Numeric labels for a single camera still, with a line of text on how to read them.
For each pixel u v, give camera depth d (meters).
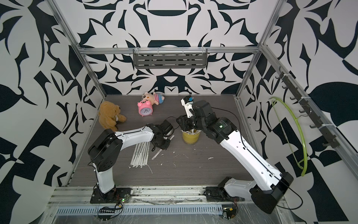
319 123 0.50
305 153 0.58
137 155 0.87
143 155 0.88
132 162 0.85
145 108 1.02
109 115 0.87
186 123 0.59
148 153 0.89
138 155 0.87
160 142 0.77
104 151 0.52
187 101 0.59
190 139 0.87
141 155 0.88
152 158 0.87
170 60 0.93
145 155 0.87
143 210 0.78
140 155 0.87
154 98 1.09
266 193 0.40
